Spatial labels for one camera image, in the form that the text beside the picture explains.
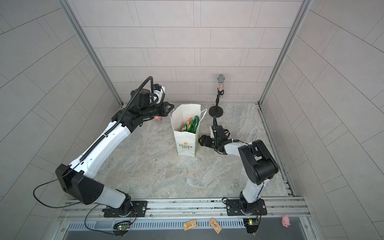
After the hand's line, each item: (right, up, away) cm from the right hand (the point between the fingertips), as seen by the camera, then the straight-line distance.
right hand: (203, 140), depth 95 cm
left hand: (-14, +22, -22) cm, 34 cm away
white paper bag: (-9, +2, -18) cm, 20 cm away
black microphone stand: (+11, +19, +16) cm, 27 cm away
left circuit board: (-37, -33, -31) cm, 58 cm away
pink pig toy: (+36, -31, -28) cm, 56 cm away
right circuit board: (+22, -34, -27) cm, 49 cm away
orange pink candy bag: (-9, +12, -5) cm, 16 cm away
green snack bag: (-6, +11, -9) cm, 16 cm away
